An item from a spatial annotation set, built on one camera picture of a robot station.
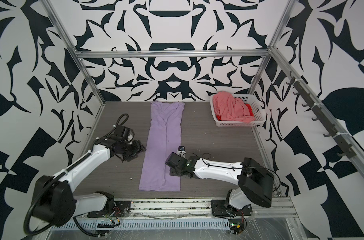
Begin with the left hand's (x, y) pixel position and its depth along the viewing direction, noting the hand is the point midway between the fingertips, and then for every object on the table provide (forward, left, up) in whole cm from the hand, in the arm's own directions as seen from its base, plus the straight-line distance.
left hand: (143, 149), depth 83 cm
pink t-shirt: (+32, -56, -3) cm, 64 cm away
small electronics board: (-35, -46, -11) cm, 59 cm away
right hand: (-10, -16, -5) cm, 20 cm away
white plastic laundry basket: (+26, -75, -4) cm, 80 cm away
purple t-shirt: (+13, -10, -10) cm, 19 cm away
